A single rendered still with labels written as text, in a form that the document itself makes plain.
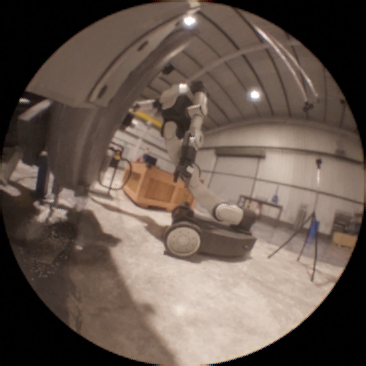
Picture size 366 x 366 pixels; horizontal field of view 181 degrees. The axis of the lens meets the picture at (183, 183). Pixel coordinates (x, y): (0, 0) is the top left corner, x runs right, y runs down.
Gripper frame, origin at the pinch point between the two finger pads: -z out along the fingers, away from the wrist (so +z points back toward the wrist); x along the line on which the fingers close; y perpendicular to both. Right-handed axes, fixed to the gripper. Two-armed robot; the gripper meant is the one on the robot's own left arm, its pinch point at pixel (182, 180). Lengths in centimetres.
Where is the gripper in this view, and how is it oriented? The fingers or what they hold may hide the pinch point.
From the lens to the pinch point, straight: 60.5
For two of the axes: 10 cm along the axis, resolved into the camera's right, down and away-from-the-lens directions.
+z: 2.3, -9.5, 2.0
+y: 8.3, 0.8, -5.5
